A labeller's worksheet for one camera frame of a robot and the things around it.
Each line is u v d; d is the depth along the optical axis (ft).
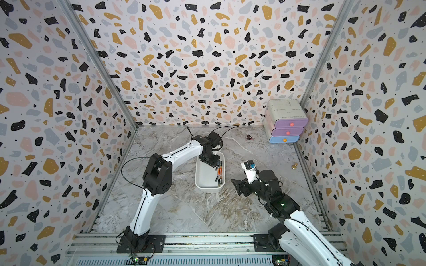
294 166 3.28
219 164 3.29
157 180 1.89
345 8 2.34
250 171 2.13
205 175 3.19
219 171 3.20
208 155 2.79
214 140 2.68
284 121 3.20
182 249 2.40
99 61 2.83
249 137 3.83
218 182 3.05
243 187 2.18
